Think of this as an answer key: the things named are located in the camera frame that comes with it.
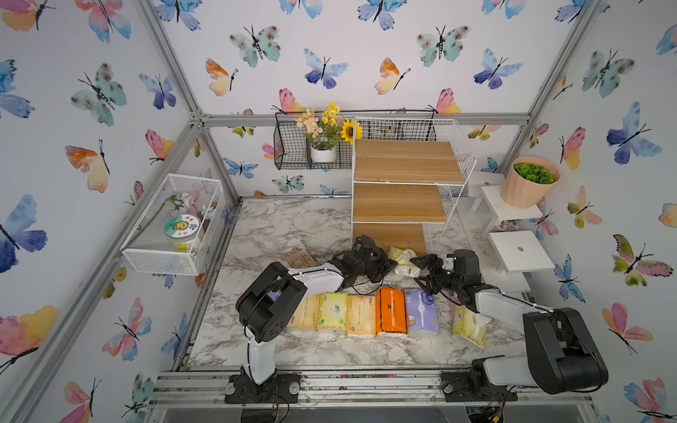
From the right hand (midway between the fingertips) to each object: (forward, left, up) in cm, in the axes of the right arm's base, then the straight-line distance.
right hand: (414, 264), depth 87 cm
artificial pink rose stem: (+7, +66, +20) cm, 69 cm away
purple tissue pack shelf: (-13, -2, -5) cm, 14 cm away
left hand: (0, +4, +2) cm, 4 cm away
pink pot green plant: (+16, -31, +23) cm, 42 cm away
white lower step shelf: (+4, -32, +5) cm, 33 cm away
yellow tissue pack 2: (-18, -16, -4) cm, 24 cm away
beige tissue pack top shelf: (-16, +17, -6) cm, 24 cm away
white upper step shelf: (+15, -26, +12) cm, 32 cm away
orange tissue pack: (-15, +8, -3) cm, 17 cm away
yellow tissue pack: (+4, +3, -1) cm, 5 cm away
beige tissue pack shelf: (-16, +34, -6) cm, 38 cm away
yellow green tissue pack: (-15, +25, -5) cm, 30 cm away
